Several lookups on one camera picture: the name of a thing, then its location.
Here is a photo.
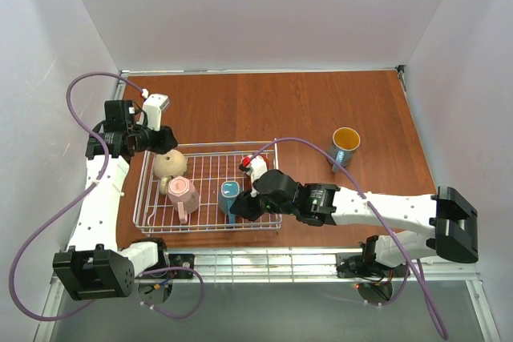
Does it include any pink faceted mug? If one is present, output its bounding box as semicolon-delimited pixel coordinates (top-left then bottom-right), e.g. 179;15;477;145
167;176;200;224

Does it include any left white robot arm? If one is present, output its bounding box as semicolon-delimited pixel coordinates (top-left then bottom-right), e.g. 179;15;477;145
53;94;177;300

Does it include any white wire dish rack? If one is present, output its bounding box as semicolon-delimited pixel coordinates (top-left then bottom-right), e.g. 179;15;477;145
132;141;282;236

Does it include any purple cable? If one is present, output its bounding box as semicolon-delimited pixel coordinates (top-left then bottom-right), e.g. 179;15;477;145
8;71;205;321
248;136;450;341

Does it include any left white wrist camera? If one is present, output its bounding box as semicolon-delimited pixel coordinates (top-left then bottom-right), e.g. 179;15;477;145
138;89;171;131

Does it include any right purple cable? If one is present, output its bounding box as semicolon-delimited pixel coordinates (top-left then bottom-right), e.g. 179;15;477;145
248;136;450;341

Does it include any aluminium front rail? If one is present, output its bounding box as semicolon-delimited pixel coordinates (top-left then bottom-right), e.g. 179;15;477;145
50;246;482;285

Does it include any brown glazed mug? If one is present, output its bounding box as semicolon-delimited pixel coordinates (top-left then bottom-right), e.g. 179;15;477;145
243;155;271;196

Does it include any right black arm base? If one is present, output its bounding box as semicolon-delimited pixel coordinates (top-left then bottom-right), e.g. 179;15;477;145
336;235;406;284

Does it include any beige round mug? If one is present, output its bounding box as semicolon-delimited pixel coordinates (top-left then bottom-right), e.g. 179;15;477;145
152;150;188;195

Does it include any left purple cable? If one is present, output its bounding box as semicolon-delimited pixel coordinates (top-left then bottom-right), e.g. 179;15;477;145
8;71;205;321

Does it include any blue square mug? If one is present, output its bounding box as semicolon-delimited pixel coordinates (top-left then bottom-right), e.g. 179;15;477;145
218;180;240;224

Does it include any tall blue patterned mug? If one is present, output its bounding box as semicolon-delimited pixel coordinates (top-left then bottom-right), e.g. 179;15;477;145
327;127;361;173

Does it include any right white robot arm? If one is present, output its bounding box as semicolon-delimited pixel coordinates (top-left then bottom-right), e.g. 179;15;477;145
230;170;479;268

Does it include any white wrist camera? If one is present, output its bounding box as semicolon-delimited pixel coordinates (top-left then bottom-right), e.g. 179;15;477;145
239;155;269;185
138;89;171;131

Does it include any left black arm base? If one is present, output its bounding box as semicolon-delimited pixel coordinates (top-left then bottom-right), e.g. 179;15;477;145
140;253;196;281

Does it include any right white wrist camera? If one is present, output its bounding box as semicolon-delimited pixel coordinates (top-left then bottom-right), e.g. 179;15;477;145
239;155;269;185

